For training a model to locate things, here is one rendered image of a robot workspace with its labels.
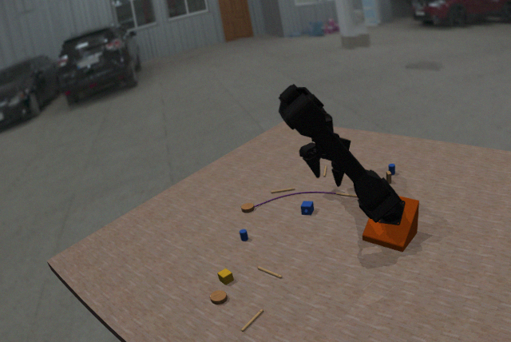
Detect yellow cube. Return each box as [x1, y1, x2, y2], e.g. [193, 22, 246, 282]
[217, 268, 234, 285]

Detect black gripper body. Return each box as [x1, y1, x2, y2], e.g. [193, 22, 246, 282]
[299, 138, 343, 171]

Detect blue cylinder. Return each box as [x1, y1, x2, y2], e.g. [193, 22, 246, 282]
[240, 229, 248, 241]

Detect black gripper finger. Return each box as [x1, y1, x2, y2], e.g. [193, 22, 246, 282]
[332, 168, 344, 187]
[303, 156, 321, 178]

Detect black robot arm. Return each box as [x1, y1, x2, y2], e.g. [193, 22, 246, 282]
[279, 84, 406, 225]

